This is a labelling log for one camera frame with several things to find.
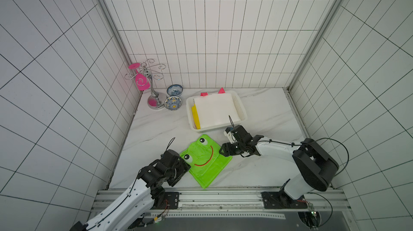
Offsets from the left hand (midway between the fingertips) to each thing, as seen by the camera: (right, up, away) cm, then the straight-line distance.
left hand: (184, 174), depth 79 cm
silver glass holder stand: (-24, +38, +31) cm, 54 cm away
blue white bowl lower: (-13, +36, +31) cm, 49 cm away
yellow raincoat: (+5, +28, +15) cm, 32 cm away
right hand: (+18, +8, +8) cm, 21 cm away
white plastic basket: (+32, +34, +20) cm, 51 cm away
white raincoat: (+16, +32, +19) cm, 40 cm away
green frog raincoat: (+11, +5, +4) cm, 13 cm away
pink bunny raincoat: (+21, +44, +25) cm, 55 cm away
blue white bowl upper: (-13, +46, +38) cm, 61 cm away
